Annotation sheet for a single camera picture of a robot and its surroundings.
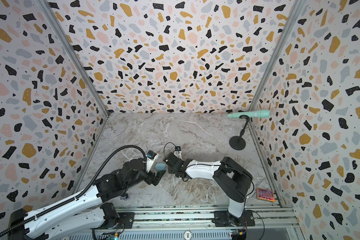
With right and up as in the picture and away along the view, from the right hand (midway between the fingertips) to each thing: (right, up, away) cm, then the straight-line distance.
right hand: (171, 163), depth 89 cm
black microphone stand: (+45, +11, +16) cm, 49 cm away
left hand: (-3, +3, -16) cm, 16 cm away
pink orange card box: (+52, -15, -8) cm, 55 cm away
